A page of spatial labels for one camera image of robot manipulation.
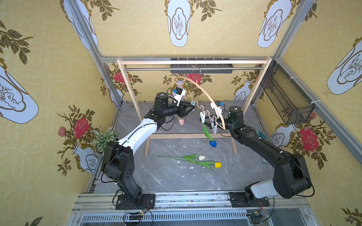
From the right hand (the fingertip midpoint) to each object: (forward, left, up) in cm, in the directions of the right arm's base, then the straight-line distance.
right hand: (200, 121), depth 78 cm
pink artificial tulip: (+8, +11, -11) cm, 18 cm away
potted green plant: (-10, +55, -5) cm, 56 cm away
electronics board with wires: (-42, +31, -24) cm, 58 cm away
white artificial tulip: (-11, +6, -24) cm, 27 cm away
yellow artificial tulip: (-15, -6, -23) cm, 28 cm away
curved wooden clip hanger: (-9, -6, +9) cm, 14 cm away
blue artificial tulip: (-9, -7, -6) cm, 13 cm away
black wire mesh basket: (+13, -55, +2) cm, 57 cm away
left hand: (+7, +4, +5) cm, 9 cm away
